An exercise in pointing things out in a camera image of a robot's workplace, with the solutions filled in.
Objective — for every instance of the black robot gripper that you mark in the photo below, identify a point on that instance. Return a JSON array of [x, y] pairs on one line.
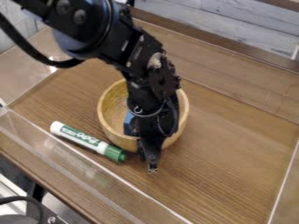
[[153, 129]]

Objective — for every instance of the green Expo marker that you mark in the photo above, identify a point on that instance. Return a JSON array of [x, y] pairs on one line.
[[88, 141]]

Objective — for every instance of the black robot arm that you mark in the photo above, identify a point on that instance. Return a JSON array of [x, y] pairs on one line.
[[94, 29]]

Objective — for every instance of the wooden brown bowl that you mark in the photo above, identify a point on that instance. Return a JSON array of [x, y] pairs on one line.
[[112, 112]]

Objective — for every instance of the blue foam block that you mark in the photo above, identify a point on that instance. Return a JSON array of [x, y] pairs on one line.
[[128, 125]]

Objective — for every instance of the clear acrylic front wall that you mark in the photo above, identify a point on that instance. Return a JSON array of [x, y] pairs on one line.
[[92, 190]]

